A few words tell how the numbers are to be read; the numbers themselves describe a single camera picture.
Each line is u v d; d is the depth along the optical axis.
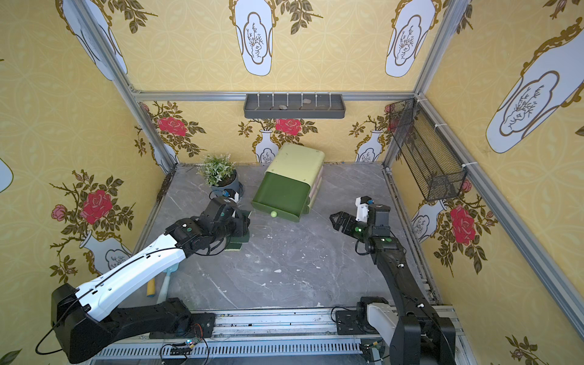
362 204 0.76
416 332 0.39
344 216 0.75
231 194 0.69
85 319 0.37
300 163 0.92
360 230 0.70
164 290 0.79
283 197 0.90
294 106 0.92
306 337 0.72
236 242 0.90
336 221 0.75
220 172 0.95
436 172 1.00
